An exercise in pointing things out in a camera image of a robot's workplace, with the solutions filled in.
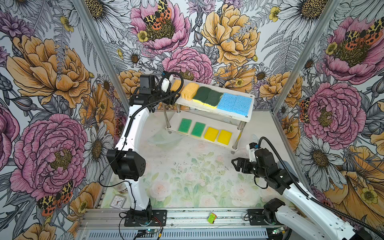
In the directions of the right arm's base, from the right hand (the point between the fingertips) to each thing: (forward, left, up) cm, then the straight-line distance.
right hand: (238, 167), depth 79 cm
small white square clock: (-13, +62, -10) cm, 64 cm away
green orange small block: (-21, +15, -10) cm, 28 cm away
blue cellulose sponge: (+24, +6, +24) cm, 34 cm away
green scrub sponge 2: (+28, +20, -3) cm, 35 cm away
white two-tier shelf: (+19, +14, +21) cm, 32 cm away
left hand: (+30, +33, +23) cm, 50 cm away
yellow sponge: (+26, +12, -6) cm, 29 cm away
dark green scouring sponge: (+29, +18, +24) cm, 42 cm away
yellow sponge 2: (+23, +3, -5) cm, 23 cm away
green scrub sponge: (+33, +29, -4) cm, 45 cm away
